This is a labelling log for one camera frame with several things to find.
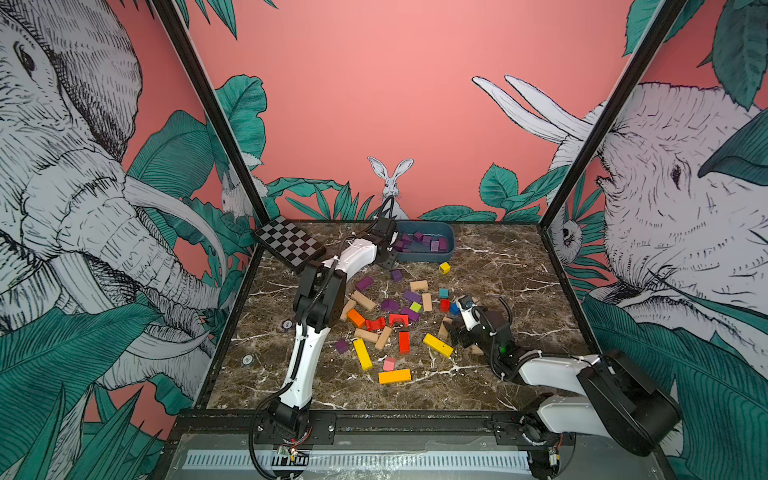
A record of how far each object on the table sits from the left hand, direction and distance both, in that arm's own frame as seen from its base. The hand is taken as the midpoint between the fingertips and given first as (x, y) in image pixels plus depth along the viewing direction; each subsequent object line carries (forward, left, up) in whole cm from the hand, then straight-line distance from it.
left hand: (387, 251), depth 106 cm
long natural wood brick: (-17, +9, -5) cm, 20 cm away
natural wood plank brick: (-19, -13, -4) cm, 23 cm away
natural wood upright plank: (-19, +13, -4) cm, 24 cm away
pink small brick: (-39, +1, -4) cm, 39 cm away
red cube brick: (-21, -18, -2) cm, 28 cm away
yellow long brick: (-36, +8, -4) cm, 37 cm away
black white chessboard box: (+7, +36, -2) cm, 37 cm away
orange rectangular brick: (-24, +10, -3) cm, 26 cm away
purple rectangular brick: (-9, +8, -6) cm, 14 cm away
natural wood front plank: (-29, +7, -4) cm, 31 cm away
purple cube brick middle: (-8, -3, -4) cm, 9 cm away
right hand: (-25, -20, +1) cm, 32 cm away
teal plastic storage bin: (+6, -15, -2) cm, 16 cm away
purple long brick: (-17, -8, -4) cm, 19 cm away
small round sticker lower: (-35, +42, -5) cm, 55 cm away
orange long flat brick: (-42, -1, -4) cm, 42 cm away
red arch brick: (-25, -2, -3) cm, 25 cm away
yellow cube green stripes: (-6, -20, -2) cm, 21 cm away
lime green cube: (-21, -9, -4) cm, 23 cm away
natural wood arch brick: (-12, -11, -4) cm, 17 cm away
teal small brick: (-15, -19, -5) cm, 25 cm away
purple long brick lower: (-23, -7, -4) cm, 24 cm away
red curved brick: (-26, +5, -4) cm, 27 cm away
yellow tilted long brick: (-34, -14, -4) cm, 37 cm away
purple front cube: (-33, +15, -3) cm, 36 cm away
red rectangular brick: (-33, -4, -3) cm, 33 cm away
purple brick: (+5, -21, -3) cm, 22 cm away
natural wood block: (-31, -16, -1) cm, 35 cm away
